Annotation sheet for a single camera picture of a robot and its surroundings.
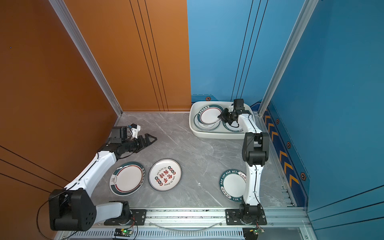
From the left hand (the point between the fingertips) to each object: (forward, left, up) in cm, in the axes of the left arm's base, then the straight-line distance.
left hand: (152, 140), depth 83 cm
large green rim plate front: (+26, -32, -8) cm, 42 cm away
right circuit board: (-41, -52, -17) cm, 68 cm away
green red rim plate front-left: (-15, +16, -19) cm, 29 cm away
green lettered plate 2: (-17, -47, -21) cm, 54 cm away
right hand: (+23, -39, -3) cm, 46 cm away
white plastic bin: (+16, -43, -14) cm, 48 cm away
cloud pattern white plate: (+20, -31, -13) cm, 39 cm away
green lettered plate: (+19, -54, -13) cm, 59 cm away
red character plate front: (-13, -7, -16) cm, 22 cm away
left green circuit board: (-41, +10, -18) cm, 46 cm away
